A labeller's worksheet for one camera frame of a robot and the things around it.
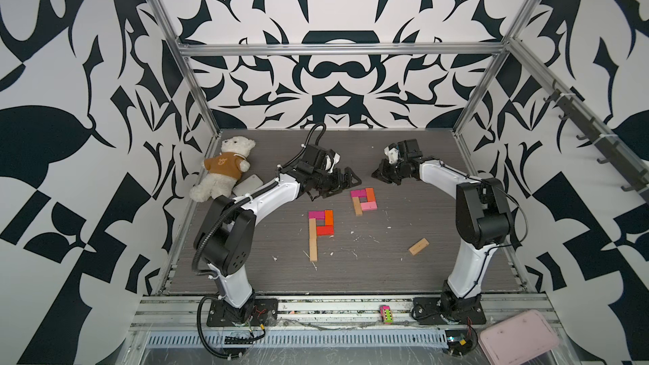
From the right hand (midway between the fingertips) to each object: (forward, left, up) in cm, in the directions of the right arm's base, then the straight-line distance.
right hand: (371, 170), depth 97 cm
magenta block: (-6, +4, -7) cm, 10 cm away
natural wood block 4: (-26, -14, -8) cm, 31 cm away
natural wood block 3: (-26, +22, -7) cm, 35 cm away
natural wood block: (-10, +6, -7) cm, 14 cm away
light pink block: (-11, +1, -7) cm, 13 cm away
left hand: (-10, +9, +7) cm, 15 cm away
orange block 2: (-16, +16, -7) cm, 24 cm away
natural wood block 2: (-19, +22, -6) cm, 30 cm away
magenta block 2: (-15, +20, -7) cm, 26 cm away
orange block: (-6, 0, -8) cm, 10 cm away
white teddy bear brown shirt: (+1, +56, 0) cm, 56 cm away
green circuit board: (-52, -19, -9) cm, 57 cm away
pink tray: (-52, -37, -10) cm, 64 cm away
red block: (-20, +18, -8) cm, 28 cm away
